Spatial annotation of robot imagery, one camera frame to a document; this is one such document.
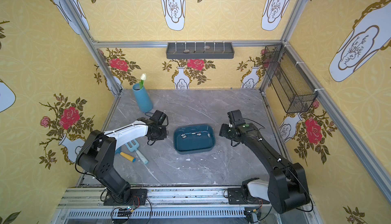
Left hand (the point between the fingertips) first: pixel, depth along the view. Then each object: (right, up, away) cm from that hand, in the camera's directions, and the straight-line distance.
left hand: (162, 136), depth 94 cm
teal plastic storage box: (+21, -2, +1) cm, 21 cm away
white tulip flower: (-9, +35, -6) cm, 37 cm away
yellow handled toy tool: (-15, -11, -8) cm, 20 cm away
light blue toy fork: (-16, -7, -3) cm, 17 cm away
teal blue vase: (-13, +21, +7) cm, 26 cm away
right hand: (+35, +3, -7) cm, 36 cm away
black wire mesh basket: (+70, +25, -19) cm, 77 cm away
